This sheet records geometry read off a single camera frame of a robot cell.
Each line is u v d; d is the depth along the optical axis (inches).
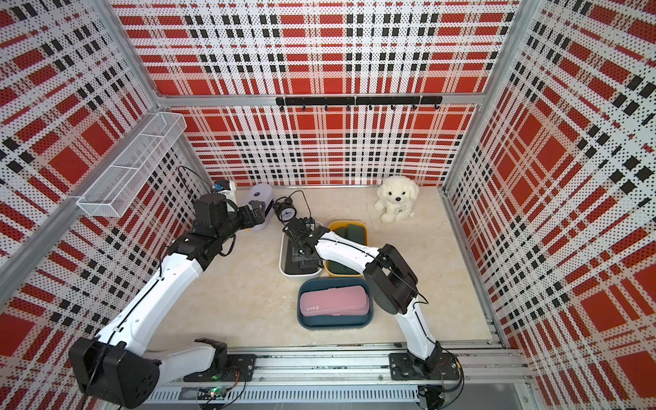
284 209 41.3
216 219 23.1
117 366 14.6
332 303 32.6
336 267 23.9
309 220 33.0
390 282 20.2
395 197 37.7
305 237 27.7
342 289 33.1
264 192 42.3
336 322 31.4
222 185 25.9
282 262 35.7
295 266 34.9
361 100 34.9
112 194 27.3
